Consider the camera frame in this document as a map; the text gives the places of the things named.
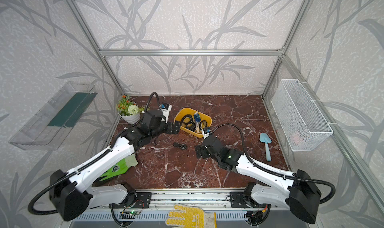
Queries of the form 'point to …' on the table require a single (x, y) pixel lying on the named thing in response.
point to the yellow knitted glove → (194, 217)
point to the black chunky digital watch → (190, 116)
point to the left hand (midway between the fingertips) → (175, 120)
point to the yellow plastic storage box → (180, 113)
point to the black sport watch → (191, 126)
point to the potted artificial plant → (128, 111)
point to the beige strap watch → (197, 128)
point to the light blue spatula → (265, 138)
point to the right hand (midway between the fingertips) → (201, 143)
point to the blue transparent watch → (197, 117)
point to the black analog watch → (181, 146)
